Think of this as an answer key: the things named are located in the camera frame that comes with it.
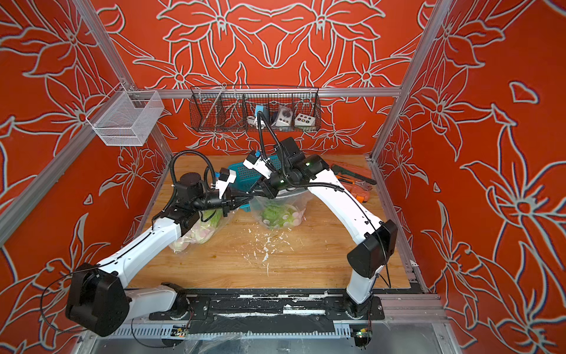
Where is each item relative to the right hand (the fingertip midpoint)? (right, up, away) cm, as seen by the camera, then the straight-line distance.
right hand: (247, 190), depth 68 cm
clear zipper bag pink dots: (-23, -19, +15) cm, 33 cm away
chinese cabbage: (+10, -10, +13) cm, 19 cm away
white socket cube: (+21, +29, +26) cm, 44 cm away
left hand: (+1, -2, +3) cm, 4 cm away
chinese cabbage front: (-16, -12, +11) cm, 23 cm away
